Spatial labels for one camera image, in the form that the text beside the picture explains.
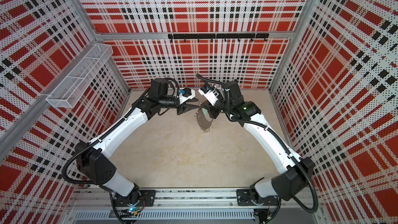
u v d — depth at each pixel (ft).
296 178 1.27
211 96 2.00
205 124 2.57
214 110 2.07
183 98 2.04
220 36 2.91
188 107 2.17
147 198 2.42
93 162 1.35
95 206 2.35
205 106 2.29
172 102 2.13
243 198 2.37
